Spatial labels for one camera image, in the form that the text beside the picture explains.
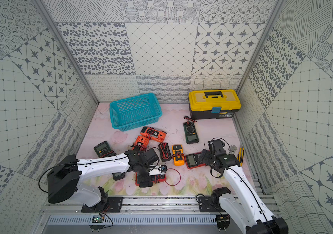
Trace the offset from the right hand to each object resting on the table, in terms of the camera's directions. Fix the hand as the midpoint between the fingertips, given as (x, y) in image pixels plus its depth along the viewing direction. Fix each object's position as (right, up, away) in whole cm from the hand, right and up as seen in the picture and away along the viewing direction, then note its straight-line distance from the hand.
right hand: (209, 161), depth 81 cm
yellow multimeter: (-17, +2, +8) cm, 19 cm away
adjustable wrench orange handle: (+20, +4, +15) cm, 25 cm away
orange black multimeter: (-41, +8, +12) cm, 43 cm away
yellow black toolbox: (+8, +34, +19) cm, 40 cm away
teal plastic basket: (-51, +29, +34) cm, 68 cm away
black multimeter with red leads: (-26, +4, +9) cm, 27 cm away
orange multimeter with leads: (-30, +12, +17) cm, 36 cm away
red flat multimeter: (-6, -1, +6) cm, 8 cm away
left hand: (-32, -6, 0) cm, 32 cm away
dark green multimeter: (-7, +13, +20) cm, 25 cm away
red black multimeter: (-30, -8, -3) cm, 31 cm away
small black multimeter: (-52, -8, -1) cm, 52 cm away
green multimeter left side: (-65, +4, +10) cm, 66 cm away
